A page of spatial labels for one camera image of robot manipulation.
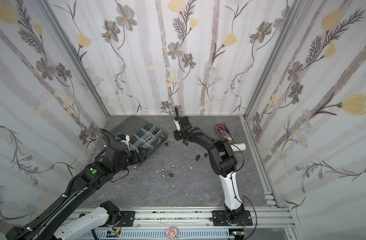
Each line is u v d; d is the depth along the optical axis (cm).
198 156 98
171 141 104
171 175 89
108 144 53
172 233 67
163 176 88
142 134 107
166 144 104
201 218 76
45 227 39
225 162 56
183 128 79
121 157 55
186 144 104
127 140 66
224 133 109
